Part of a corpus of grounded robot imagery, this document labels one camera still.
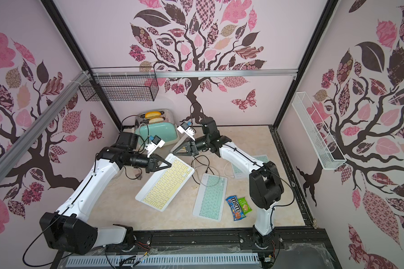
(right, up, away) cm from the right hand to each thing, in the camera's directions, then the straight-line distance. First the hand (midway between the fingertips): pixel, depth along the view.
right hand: (175, 155), depth 70 cm
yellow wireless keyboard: (-5, -13, +1) cm, 14 cm away
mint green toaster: (-16, +17, +28) cm, 37 cm away
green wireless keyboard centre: (+15, -25, +15) cm, 33 cm away
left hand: (-4, -6, 0) cm, 7 cm away
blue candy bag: (+29, -29, +11) cm, 42 cm away
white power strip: (-4, +5, +36) cm, 37 cm away
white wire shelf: (+68, +1, +3) cm, 69 cm away
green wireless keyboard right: (+33, -13, +25) cm, 43 cm away
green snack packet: (+33, -27, +13) cm, 44 cm away
